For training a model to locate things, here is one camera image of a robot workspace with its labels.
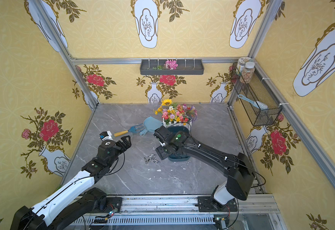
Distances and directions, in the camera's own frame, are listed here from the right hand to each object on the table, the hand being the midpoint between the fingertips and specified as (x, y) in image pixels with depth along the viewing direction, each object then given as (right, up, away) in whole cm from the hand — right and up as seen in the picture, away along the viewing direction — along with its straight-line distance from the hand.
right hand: (167, 146), depth 81 cm
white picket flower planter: (+6, +18, +11) cm, 22 cm away
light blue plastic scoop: (-12, +11, +25) cm, 30 cm away
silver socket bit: (-10, -8, +11) cm, 17 cm away
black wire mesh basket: (+55, +33, +8) cm, 64 cm away
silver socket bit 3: (-7, -11, +9) cm, 16 cm away
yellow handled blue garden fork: (-25, +7, +23) cm, 35 cm away
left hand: (-27, +4, +2) cm, 28 cm away
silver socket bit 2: (-13, -11, +9) cm, 19 cm away
